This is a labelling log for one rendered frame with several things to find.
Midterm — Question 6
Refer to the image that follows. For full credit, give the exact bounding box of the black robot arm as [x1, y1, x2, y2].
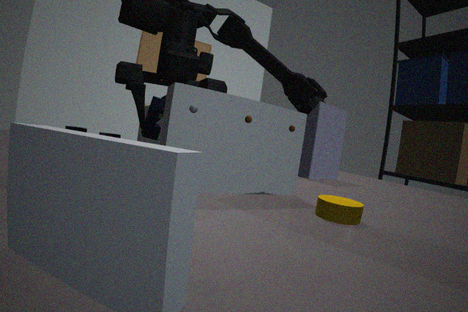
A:
[118, 0, 327, 115]

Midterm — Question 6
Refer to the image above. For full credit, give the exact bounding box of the yellow short cylinder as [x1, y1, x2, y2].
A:
[315, 194, 364, 226]

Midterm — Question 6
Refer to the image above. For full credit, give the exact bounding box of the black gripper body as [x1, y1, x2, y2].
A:
[114, 36, 228, 94]

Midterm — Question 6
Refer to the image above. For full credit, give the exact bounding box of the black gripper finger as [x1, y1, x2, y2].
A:
[125, 82, 146, 129]

